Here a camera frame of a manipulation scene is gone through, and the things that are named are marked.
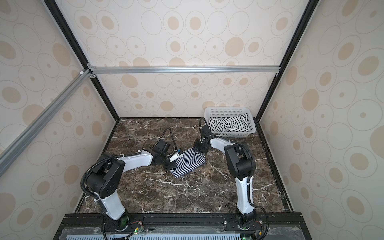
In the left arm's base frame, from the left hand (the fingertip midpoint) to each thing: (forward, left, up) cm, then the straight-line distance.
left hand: (177, 162), depth 94 cm
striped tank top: (+33, -41, 0) cm, 53 cm away
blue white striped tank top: (+2, -8, 0) cm, 9 cm away
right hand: (+11, -13, 0) cm, 18 cm away
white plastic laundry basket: (+42, -31, +4) cm, 52 cm away
